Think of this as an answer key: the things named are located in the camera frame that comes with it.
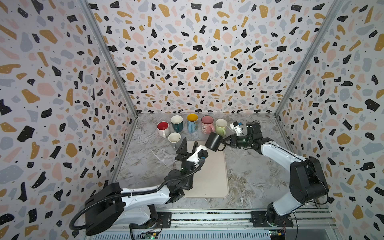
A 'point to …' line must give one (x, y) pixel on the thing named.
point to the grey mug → (173, 138)
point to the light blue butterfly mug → (192, 121)
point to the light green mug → (221, 125)
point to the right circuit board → (277, 234)
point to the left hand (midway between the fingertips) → (187, 139)
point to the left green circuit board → (148, 235)
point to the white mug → (163, 129)
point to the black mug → (214, 142)
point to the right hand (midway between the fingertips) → (220, 139)
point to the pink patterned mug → (207, 124)
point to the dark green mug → (177, 122)
